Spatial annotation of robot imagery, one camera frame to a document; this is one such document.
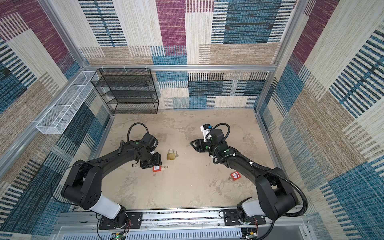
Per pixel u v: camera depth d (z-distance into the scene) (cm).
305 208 39
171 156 94
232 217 73
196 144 85
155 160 80
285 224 71
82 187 44
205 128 78
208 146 74
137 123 82
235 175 85
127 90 111
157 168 89
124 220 71
